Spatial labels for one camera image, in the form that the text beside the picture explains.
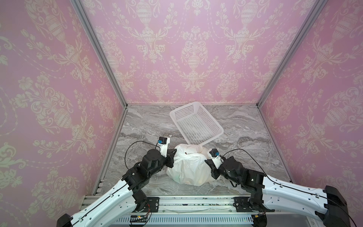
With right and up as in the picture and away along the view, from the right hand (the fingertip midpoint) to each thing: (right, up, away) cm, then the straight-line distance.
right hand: (206, 160), depth 75 cm
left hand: (-15, +5, -2) cm, 16 cm away
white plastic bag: (-9, -2, -3) cm, 10 cm away
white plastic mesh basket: (-2, +18, +33) cm, 38 cm away
